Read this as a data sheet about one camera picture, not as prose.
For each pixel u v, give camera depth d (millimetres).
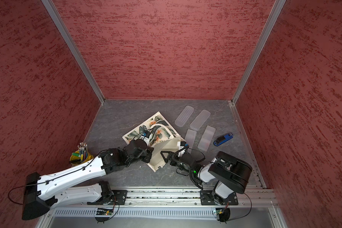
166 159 737
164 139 751
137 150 537
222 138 952
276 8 714
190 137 952
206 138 976
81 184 474
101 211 727
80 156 775
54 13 726
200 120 1091
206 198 739
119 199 744
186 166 681
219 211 722
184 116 1097
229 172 447
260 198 757
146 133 645
